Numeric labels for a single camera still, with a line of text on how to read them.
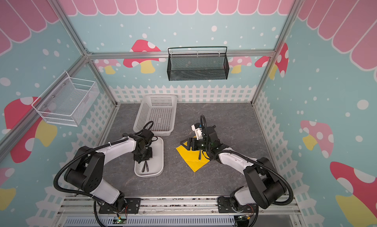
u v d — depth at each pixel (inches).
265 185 16.9
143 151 29.5
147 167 34.2
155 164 35.6
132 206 29.2
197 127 30.5
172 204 29.9
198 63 37.1
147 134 29.7
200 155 36.2
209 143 26.4
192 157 36.1
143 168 34.3
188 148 29.3
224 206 29.0
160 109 45.6
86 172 17.9
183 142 31.5
